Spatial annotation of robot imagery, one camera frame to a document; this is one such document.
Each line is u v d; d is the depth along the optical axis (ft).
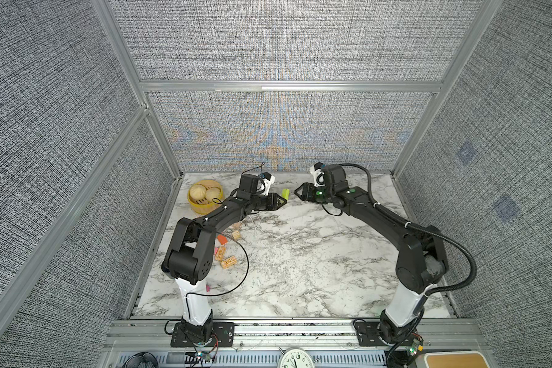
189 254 1.66
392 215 1.76
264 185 2.61
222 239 3.13
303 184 2.64
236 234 3.19
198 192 3.39
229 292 1.63
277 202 2.82
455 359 2.14
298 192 2.73
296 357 2.17
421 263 1.53
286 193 2.98
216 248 1.76
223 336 2.40
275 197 2.74
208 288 2.74
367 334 2.39
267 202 2.68
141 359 2.21
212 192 3.46
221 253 3.02
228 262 2.88
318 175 2.56
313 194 2.55
